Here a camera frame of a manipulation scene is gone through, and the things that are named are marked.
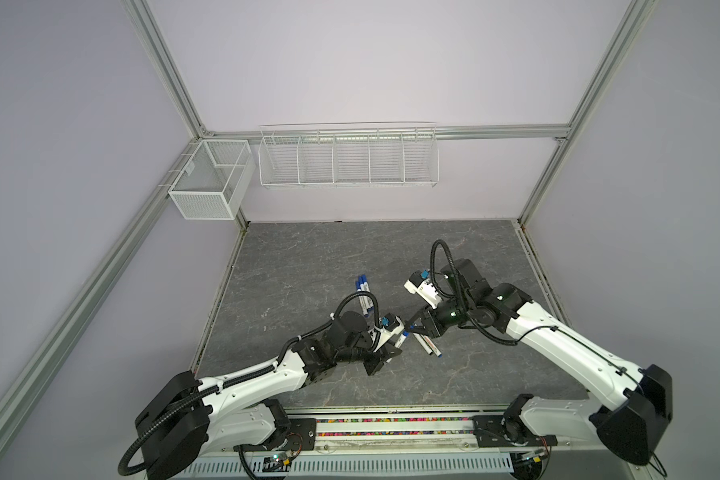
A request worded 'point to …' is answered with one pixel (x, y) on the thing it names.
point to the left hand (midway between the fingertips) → (396, 351)
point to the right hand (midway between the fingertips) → (408, 330)
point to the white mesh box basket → (215, 180)
